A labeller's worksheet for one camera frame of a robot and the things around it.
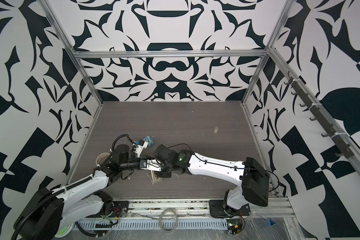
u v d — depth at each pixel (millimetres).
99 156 895
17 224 409
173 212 731
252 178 413
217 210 728
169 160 560
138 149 758
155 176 746
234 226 709
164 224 712
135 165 701
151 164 625
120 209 731
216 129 1050
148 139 973
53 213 405
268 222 712
